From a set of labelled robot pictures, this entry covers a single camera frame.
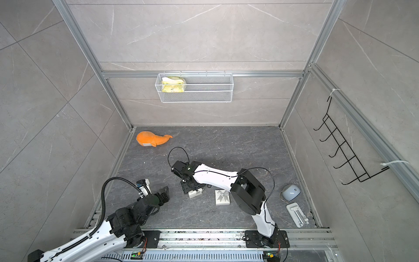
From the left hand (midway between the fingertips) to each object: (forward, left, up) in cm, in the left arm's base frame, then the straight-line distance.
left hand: (163, 189), depth 80 cm
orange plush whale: (+35, +16, -1) cm, 38 cm away
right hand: (+3, -14, -5) cm, 15 cm away
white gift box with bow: (-1, -15, -4) cm, 16 cm away
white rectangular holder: (-11, -66, -7) cm, 67 cm away
